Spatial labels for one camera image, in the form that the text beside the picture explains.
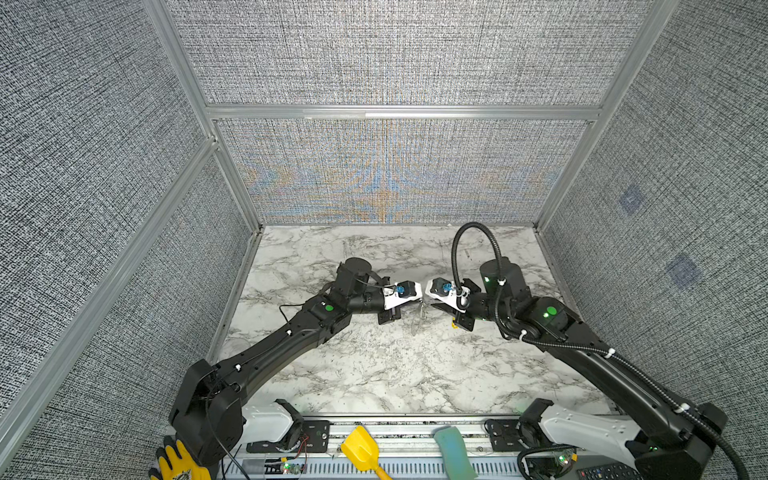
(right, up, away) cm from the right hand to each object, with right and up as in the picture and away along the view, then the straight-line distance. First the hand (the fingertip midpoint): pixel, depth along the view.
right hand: (436, 293), depth 71 cm
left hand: (-5, -1, +2) cm, 5 cm away
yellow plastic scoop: (-18, -37, 0) cm, 42 cm away
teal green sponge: (+4, -39, -1) cm, 39 cm away
